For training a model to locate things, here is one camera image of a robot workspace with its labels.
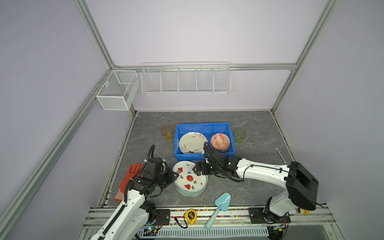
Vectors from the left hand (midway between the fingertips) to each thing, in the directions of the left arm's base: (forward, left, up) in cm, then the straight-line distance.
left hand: (179, 176), depth 79 cm
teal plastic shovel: (-12, -23, -7) cm, 27 cm away
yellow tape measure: (-17, -5, -7) cm, 19 cm away
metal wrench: (+8, -65, -9) cm, 66 cm away
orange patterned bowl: (+20, -26, 0) cm, 33 cm away
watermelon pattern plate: (+5, -3, -3) cm, 7 cm away
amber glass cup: (+35, +9, -6) cm, 37 cm away
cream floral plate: (+26, -8, -8) cm, 28 cm away
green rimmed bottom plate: (-5, -6, -2) cm, 8 cm away
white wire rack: (+59, -8, +21) cm, 63 cm away
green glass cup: (+25, -39, -1) cm, 46 cm away
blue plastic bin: (+37, -21, -9) cm, 43 cm away
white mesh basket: (+56, +41, +15) cm, 71 cm away
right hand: (+3, -11, 0) cm, 11 cm away
